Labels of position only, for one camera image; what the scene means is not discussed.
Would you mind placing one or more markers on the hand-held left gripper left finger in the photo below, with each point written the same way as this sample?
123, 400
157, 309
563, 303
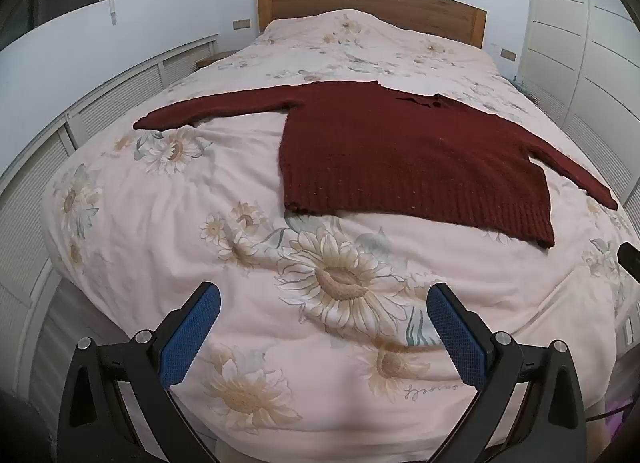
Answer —
192, 333

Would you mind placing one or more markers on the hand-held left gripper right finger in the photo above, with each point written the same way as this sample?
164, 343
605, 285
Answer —
456, 333

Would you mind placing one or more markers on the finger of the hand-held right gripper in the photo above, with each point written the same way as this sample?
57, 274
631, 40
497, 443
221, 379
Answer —
631, 258

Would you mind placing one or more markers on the dark red knit sweater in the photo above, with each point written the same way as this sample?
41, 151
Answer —
400, 158

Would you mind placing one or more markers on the floral pink bed blanket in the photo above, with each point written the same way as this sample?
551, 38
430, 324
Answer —
200, 223

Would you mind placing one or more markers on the white wardrobe doors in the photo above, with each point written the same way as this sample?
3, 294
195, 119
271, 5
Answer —
575, 43

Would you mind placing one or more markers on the white louvered cabinet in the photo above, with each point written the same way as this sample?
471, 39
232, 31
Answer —
115, 93

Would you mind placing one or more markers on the wooden nightstand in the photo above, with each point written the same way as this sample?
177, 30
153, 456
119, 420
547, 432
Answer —
212, 59

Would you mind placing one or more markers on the wooden headboard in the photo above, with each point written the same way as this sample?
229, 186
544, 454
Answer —
375, 0

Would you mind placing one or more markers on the wall socket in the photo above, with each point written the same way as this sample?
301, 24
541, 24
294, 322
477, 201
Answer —
508, 54
241, 24

